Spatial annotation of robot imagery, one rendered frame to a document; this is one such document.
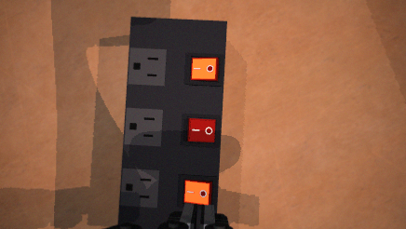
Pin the black power strip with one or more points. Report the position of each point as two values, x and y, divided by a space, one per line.
173 118

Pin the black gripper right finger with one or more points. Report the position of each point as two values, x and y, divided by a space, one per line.
210 220

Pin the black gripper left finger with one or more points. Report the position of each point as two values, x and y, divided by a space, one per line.
185 219

